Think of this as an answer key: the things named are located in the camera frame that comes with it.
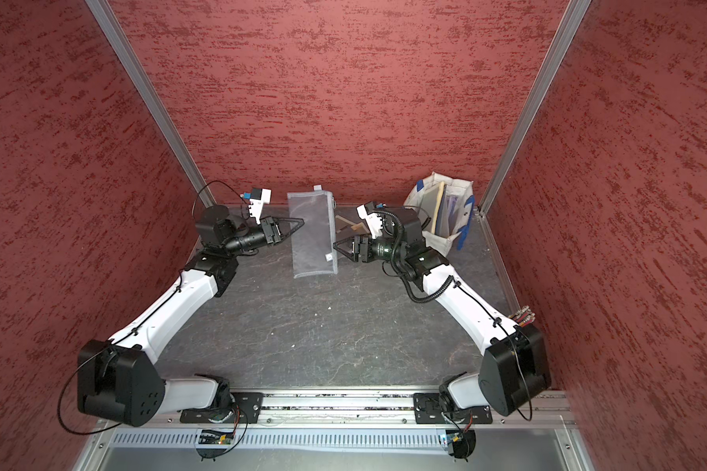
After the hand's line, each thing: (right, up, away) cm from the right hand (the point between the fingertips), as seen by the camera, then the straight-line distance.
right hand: (340, 251), depth 74 cm
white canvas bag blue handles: (+33, +14, +20) cm, 41 cm away
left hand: (-9, +6, -2) cm, 11 cm away
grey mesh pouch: (-7, +5, -2) cm, 8 cm away
